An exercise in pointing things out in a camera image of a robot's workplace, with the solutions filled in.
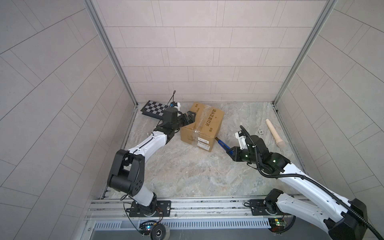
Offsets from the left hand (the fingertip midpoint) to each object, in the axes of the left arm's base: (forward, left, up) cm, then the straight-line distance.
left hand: (195, 114), depth 86 cm
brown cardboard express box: (-13, -4, -2) cm, 13 cm away
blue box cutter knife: (-19, -16, -4) cm, 25 cm away
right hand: (-23, -16, -4) cm, 28 cm away
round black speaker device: (-54, +14, -7) cm, 56 cm away
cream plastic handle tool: (-10, -52, -15) cm, 55 cm away
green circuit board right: (-51, -39, -18) cm, 66 cm away
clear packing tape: (-7, -4, -1) cm, 8 cm away
